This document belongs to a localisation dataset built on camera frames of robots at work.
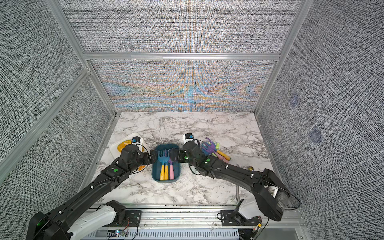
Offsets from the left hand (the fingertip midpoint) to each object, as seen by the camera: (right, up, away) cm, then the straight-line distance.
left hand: (153, 151), depth 81 cm
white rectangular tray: (-31, -1, +18) cm, 36 cm away
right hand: (+12, +2, -3) cm, 12 cm away
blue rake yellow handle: (+5, -12, +6) cm, 14 cm away
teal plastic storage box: (-1, -11, +9) cm, 14 cm away
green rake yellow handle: (+40, -4, +14) cm, 42 cm away
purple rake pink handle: (+9, -12, +6) cm, 16 cm away
